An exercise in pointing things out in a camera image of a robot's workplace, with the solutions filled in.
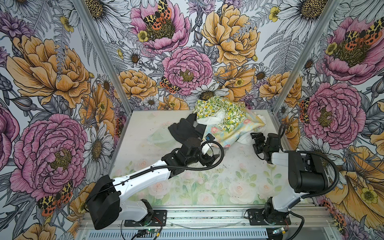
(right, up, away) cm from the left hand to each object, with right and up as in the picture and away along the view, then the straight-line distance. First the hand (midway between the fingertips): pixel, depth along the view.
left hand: (210, 152), depth 77 cm
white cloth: (+4, +17, +24) cm, 30 cm away
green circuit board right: (+32, -36, -6) cm, 48 cm away
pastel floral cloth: (+5, +8, +20) cm, 22 cm away
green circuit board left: (-28, -35, -7) cm, 45 cm away
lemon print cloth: (+19, +23, +24) cm, 38 cm away
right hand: (+28, +4, +20) cm, 34 cm away
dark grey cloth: (-15, +11, +32) cm, 37 cm away
